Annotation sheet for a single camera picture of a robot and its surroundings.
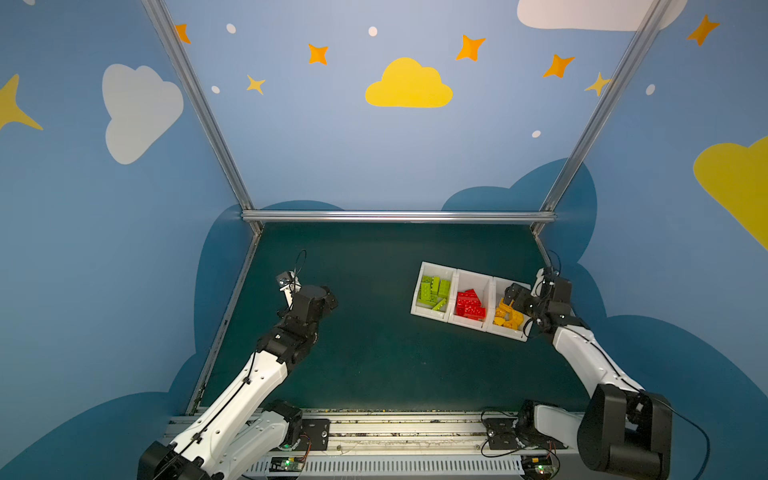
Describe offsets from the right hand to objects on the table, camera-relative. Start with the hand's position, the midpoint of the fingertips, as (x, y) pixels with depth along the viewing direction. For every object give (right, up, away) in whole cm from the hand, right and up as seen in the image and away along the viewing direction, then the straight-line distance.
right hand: (523, 291), depth 89 cm
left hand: (-60, 0, -8) cm, 60 cm away
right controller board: (-5, -40, -17) cm, 44 cm away
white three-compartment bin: (-15, -3, +7) cm, 17 cm away
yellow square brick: (-3, -9, +7) cm, 12 cm away
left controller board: (-66, -39, -18) cm, 79 cm away
